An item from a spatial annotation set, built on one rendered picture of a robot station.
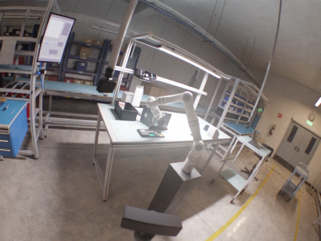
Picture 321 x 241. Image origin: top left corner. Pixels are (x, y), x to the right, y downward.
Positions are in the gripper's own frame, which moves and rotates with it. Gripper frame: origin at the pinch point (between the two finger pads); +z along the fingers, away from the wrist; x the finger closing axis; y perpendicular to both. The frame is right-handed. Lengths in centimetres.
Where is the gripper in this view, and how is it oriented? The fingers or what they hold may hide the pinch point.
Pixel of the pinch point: (165, 128)
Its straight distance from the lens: 143.0
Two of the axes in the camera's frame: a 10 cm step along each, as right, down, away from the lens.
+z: 3.6, 6.5, 6.7
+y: -5.3, -4.4, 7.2
